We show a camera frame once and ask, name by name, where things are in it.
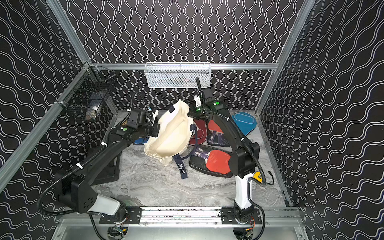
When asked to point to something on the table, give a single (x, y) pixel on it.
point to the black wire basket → (85, 96)
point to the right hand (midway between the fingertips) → (187, 113)
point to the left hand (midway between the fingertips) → (159, 124)
